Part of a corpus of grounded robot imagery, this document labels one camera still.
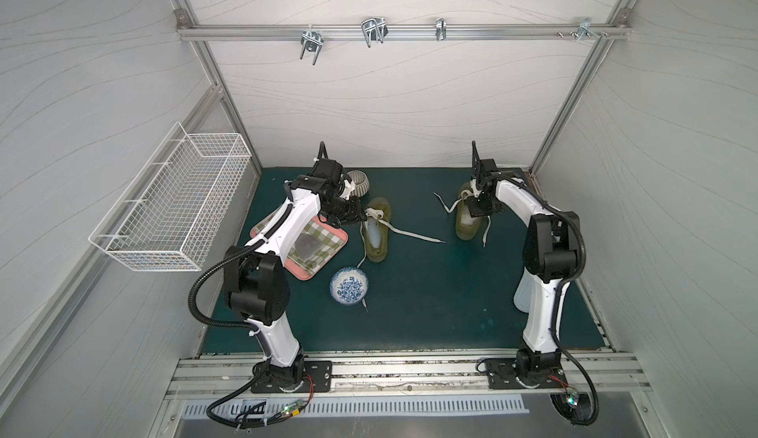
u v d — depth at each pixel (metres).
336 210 0.73
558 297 0.58
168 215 0.68
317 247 0.99
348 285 0.88
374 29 0.77
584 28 0.77
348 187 0.82
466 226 0.97
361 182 1.08
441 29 0.78
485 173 0.82
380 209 1.01
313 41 0.80
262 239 0.48
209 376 0.75
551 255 0.56
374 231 0.99
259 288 0.46
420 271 0.90
